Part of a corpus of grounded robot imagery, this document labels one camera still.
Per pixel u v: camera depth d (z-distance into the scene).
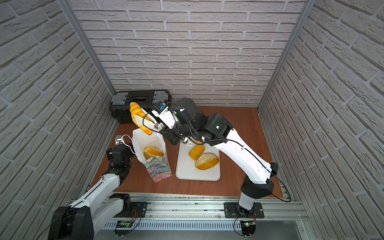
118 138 0.72
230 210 0.74
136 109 0.58
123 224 0.73
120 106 0.98
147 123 0.56
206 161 0.86
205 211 0.76
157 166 0.74
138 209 0.74
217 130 0.37
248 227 0.70
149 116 0.56
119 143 0.71
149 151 0.86
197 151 0.92
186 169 0.88
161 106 0.45
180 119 0.40
